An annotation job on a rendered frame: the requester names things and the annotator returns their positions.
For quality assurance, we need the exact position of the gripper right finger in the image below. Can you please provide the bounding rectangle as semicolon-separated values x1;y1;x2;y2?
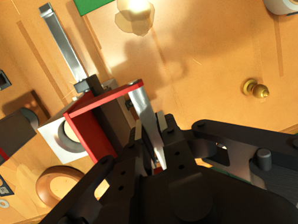
156;111;298;174

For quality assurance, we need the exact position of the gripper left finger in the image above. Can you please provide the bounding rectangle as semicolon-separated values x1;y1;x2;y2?
38;120;150;224

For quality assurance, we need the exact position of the silver metal bar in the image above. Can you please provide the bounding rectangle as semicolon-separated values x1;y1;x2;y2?
128;85;167;171

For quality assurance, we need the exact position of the grey cradle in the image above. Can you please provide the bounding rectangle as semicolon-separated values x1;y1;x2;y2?
194;138;298;199

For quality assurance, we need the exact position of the red cap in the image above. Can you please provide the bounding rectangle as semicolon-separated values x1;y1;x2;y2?
62;78;144;164

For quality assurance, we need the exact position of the white dispenser body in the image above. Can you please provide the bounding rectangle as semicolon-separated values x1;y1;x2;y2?
37;78;131;164

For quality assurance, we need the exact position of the black slide block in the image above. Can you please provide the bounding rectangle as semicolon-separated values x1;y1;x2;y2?
74;74;104;94

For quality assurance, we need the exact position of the green mat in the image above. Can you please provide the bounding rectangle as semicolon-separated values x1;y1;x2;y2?
72;0;117;17

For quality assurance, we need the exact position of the brown wooden bowl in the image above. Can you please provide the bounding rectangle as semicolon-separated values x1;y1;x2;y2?
35;165;86;209

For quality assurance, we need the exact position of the brass knob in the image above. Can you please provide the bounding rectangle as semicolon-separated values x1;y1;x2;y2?
241;78;270;100

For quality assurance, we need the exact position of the grey cylinder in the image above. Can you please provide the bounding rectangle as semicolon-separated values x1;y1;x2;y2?
22;107;40;131

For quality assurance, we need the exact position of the blue label holder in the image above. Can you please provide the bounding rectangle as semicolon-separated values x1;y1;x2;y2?
0;174;12;196

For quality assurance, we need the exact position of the dark grey box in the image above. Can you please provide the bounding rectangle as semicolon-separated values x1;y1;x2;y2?
0;108;38;164

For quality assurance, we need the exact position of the dark grey tray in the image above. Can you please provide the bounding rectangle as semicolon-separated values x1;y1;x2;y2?
0;69;12;91

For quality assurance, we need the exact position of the white roll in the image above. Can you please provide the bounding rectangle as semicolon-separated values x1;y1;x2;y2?
263;0;298;17

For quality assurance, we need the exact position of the grey post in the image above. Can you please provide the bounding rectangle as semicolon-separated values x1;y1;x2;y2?
256;148;272;172

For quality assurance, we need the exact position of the silver metal rail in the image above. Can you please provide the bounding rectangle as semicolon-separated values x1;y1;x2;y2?
38;2;90;83

